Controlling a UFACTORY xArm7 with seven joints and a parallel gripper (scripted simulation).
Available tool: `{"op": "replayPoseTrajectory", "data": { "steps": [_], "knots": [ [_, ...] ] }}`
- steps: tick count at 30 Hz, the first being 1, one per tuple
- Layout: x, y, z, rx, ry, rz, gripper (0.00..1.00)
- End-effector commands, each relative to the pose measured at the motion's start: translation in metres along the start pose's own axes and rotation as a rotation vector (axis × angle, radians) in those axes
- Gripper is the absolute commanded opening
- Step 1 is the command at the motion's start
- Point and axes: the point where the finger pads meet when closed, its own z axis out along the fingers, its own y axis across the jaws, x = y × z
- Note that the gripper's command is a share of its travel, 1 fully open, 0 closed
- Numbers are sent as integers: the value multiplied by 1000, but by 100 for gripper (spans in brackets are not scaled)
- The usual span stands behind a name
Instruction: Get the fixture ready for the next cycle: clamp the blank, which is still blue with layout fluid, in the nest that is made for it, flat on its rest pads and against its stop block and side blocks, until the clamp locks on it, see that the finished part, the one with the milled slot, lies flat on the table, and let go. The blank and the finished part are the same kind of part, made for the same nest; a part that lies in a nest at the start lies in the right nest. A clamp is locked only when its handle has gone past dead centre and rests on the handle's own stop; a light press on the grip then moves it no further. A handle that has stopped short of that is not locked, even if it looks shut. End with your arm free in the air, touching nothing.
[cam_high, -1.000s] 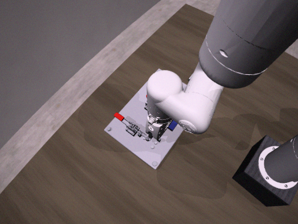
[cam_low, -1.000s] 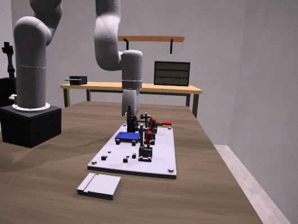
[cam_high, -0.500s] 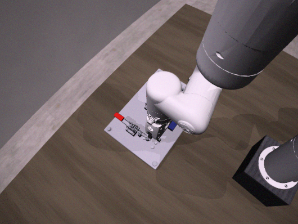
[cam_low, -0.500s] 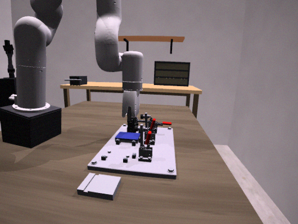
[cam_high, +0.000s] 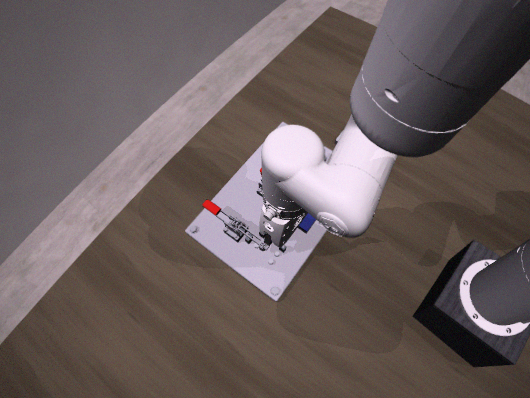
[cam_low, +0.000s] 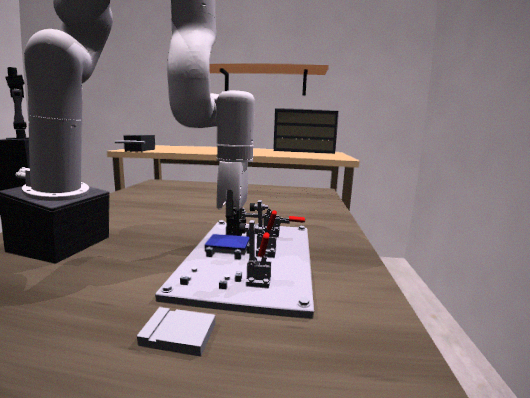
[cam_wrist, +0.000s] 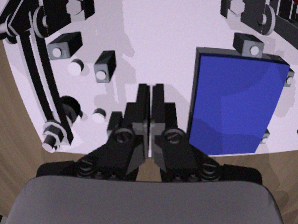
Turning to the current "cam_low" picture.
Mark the blue rectangular block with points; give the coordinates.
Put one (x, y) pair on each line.
(227, 244)

